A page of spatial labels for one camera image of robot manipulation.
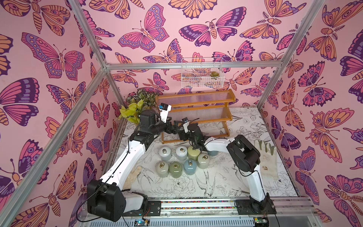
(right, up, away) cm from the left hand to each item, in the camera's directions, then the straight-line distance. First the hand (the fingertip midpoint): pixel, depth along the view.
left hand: (178, 119), depth 77 cm
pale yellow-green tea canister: (+8, -22, +8) cm, 25 cm away
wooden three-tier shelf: (+26, +9, +44) cm, 51 cm away
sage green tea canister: (-2, -29, +3) cm, 29 cm away
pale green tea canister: (+15, -25, +7) cm, 29 cm away
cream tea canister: (-9, -29, +4) cm, 30 cm away
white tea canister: (-9, -21, +9) cm, 24 cm away
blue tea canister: (+7, -27, +4) cm, 28 cm away
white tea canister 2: (+2, -21, +10) cm, 23 cm away
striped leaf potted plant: (-24, +13, +18) cm, 33 cm away
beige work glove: (-28, -35, +7) cm, 45 cm away
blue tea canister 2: (+22, -21, +13) cm, 33 cm away
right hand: (+3, -5, +21) cm, 21 cm away
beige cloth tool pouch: (+57, -27, +13) cm, 64 cm away
